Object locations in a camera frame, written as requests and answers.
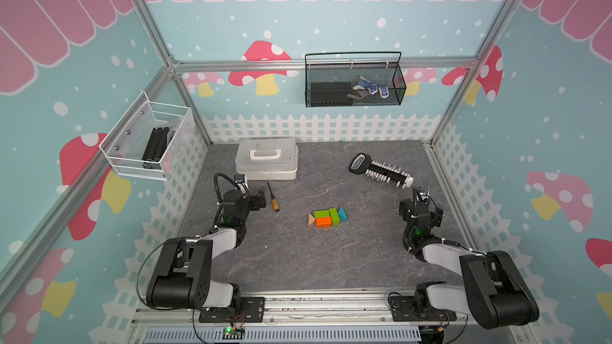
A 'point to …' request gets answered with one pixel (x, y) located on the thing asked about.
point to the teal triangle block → (343, 215)
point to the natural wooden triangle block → (311, 220)
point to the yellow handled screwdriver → (275, 201)
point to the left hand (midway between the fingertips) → (252, 191)
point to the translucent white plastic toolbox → (263, 159)
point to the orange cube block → (323, 222)
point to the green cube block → (321, 213)
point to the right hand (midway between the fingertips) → (422, 201)
